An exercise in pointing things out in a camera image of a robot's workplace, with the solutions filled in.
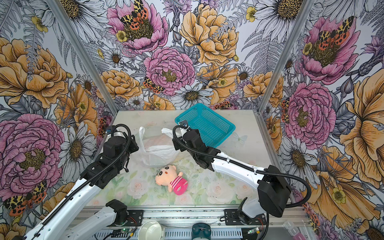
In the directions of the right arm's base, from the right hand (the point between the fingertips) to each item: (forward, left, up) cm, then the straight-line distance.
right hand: (182, 138), depth 79 cm
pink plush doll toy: (-15, +8, -13) cm, 21 cm away
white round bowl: (-37, +15, -21) cm, 46 cm away
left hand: (-4, +24, +3) cm, 25 cm away
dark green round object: (-39, -8, -13) cm, 41 cm away
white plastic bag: (-2, +13, -7) cm, 15 cm away
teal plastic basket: (+24, -20, -22) cm, 38 cm away
